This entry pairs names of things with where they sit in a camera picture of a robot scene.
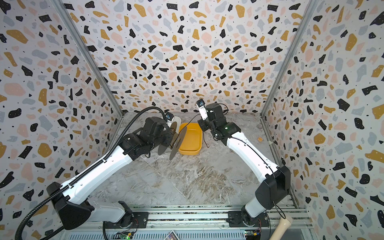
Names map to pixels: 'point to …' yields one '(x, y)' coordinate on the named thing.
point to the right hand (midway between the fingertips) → (201, 112)
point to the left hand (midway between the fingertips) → (169, 128)
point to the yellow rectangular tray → (192, 142)
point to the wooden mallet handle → (282, 228)
